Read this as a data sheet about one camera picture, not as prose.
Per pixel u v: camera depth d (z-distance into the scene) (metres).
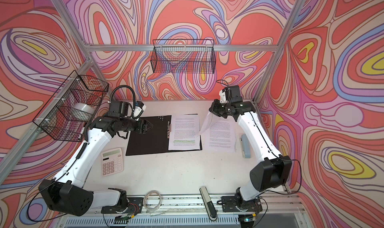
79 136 0.70
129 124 0.64
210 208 0.70
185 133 1.01
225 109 0.58
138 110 0.69
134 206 0.73
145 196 0.75
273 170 0.41
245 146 0.89
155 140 0.95
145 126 0.69
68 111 0.77
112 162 0.86
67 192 0.38
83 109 0.73
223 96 0.72
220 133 1.02
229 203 0.73
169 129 1.01
